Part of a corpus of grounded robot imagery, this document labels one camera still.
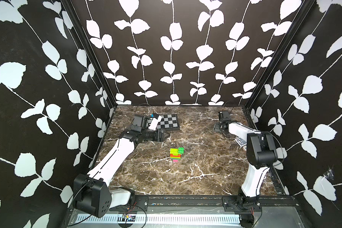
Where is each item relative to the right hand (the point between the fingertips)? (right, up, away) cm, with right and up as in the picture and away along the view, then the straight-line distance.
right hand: (219, 124), depth 102 cm
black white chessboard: (-37, +2, +6) cm, 37 cm away
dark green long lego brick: (-32, -21, -12) cm, 41 cm away
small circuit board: (-57, -46, -32) cm, 80 cm away
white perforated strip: (-63, -46, -32) cm, 85 cm away
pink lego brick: (-32, -23, -12) cm, 41 cm away
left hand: (-37, -3, -23) cm, 44 cm away
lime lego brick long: (-33, -15, -20) cm, 42 cm away
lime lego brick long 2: (-33, -20, -15) cm, 41 cm away
